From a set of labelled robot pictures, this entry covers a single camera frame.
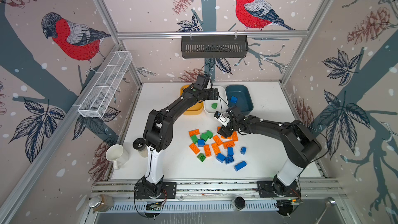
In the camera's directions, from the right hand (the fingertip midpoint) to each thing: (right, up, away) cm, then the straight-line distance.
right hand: (221, 127), depth 94 cm
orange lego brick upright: (-9, -11, -7) cm, 16 cm away
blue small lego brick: (+11, -11, -9) cm, 18 cm away
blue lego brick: (+3, -15, -10) cm, 18 cm away
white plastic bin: (+1, +13, +10) cm, 17 cm away
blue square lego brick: (+10, +17, +14) cm, 24 cm away
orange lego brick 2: (-17, -11, -6) cm, 21 cm away
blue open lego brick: (+4, -11, -10) cm, 15 cm away
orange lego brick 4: (+3, -8, -6) cm, 11 cm away
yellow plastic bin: (-16, +11, +6) cm, 20 cm away
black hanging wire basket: (-5, +54, +13) cm, 56 cm away
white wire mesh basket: (-62, +17, -23) cm, 68 cm away
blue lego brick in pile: (-13, -8, -4) cm, 16 cm away
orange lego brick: (-17, -3, -1) cm, 17 cm away
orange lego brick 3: (-3, -7, -3) cm, 8 cm away
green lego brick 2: (-11, -4, -3) cm, 12 cm away
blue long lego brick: (+8, -18, -12) cm, 23 cm away
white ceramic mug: (-56, -10, -16) cm, 59 cm away
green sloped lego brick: (-4, +13, +12) cm, 18 cm away
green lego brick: (-17, -6, -4) cm, 18 cm away
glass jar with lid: (-54, -25, -30) cm, 67 cm away
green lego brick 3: (-8, -3, -2) cm, 9 cm away
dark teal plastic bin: (+15, +20, +18) cm, 31 cm away
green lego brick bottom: (-13, -13, -12) cm, 22 cm away
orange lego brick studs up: (-4, -10, -8) cm, 13 cm away
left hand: (-5, +22, -2) cm, 22 cm away
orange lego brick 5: (+8, -5, -1) cm, 9 cm away
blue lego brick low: (-2, -14, -10) cm, 18 cm away
